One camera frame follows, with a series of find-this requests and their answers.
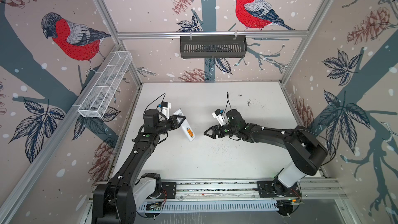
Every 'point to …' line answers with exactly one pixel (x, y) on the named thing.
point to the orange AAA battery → (191, 134)
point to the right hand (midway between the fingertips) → (208, 133)
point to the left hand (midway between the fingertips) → (183, 118)
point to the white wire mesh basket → (104, 84)
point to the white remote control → (185, 126)
